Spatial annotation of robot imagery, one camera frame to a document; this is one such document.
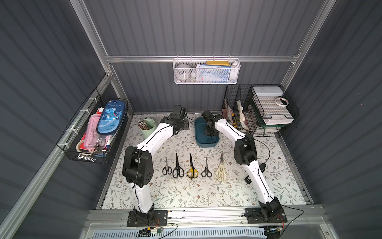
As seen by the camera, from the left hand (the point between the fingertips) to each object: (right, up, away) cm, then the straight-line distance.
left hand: (186, 123), depth 91 cm
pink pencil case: (-41, -8, -24) cm, 49 cm away
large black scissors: (-5, -29, -2) cm, 29 cm away
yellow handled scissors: (+4, -30, -3) cm, 30 cm away
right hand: (+19, -6, +16) cm, 25 cm away
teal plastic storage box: (+11, -11, +10) cm, 19 cm away
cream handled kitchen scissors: (+22, -30, -3) cm, 37 cm away
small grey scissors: (-12, -28, 0) cm, 30 cm away
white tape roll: (+67, +17, +11) cm, 70 cm away
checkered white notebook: (+55, +7, +2) cm, 55 cm away
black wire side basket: (-47, -7, -29) cm, 56 cm away
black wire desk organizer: (+37, +12, +14) cm, 41 cm away
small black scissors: (+13, -30, -2) cm, 32 cm away
